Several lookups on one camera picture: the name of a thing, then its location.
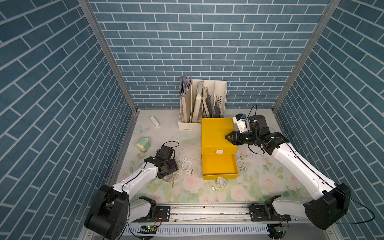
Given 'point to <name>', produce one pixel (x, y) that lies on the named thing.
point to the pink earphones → (171, 177)
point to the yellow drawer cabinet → (213, 133)
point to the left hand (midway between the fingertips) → (175, 169)
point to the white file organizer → (200, 99)
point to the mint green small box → (143, 144)
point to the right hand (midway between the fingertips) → (229, 136)
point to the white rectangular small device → (155, 122)
